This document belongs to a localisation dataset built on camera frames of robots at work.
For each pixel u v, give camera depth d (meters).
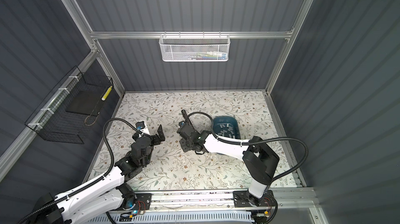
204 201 0.75
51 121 0.64
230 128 0.99
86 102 0.76
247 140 0.49
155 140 0.71
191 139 0.64
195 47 1.24
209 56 0.93
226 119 1.03
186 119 1.02
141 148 0.58
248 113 1.08
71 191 0.46
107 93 0.82
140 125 0.66
